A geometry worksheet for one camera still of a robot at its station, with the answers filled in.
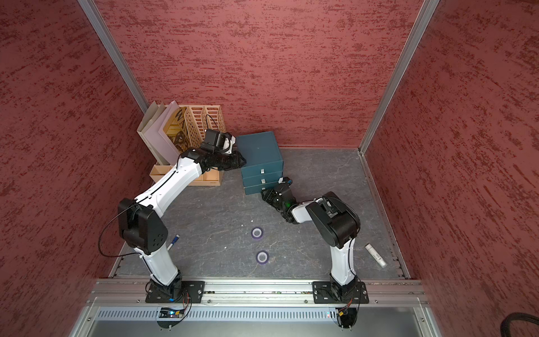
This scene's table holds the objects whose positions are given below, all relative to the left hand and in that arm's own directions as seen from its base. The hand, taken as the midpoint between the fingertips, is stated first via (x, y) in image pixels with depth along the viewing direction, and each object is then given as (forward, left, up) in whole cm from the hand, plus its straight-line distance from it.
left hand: (242, 166), depth 86 cm
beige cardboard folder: (+26, +43, +9) cm, 51 cm away
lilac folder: (+11, +38, -5) cm, 39 cm away
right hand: (-3, -8, -19) cm, 21 cm away
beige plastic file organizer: (+35, +28, -2) cm, 45 cm away
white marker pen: (-30, -55, -20) cm, 65 cm away
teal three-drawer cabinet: (+3, -9, 0) cm, 10 cm away
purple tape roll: (-21, -6, -20) cm, 30 cm away
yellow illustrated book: (+22, +34, 0) cm, 41 cm away
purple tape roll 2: (-30, -9, -21) cm, 38 cm away
